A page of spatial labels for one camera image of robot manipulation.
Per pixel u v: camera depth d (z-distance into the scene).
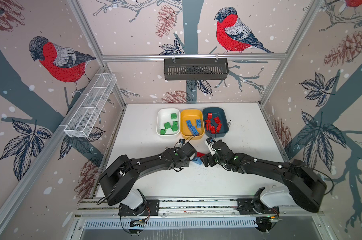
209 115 1.10
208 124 1.05
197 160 0.87
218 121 1.08
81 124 0.70
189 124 1.04
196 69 1.07
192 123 1.07
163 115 1.11
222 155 0.67
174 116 1.11
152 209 0.73
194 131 1.00
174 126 1.04
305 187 0.42
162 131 1.03
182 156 0.67
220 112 1.10
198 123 1.06
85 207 0.75
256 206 0.66
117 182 0.43
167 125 1.06
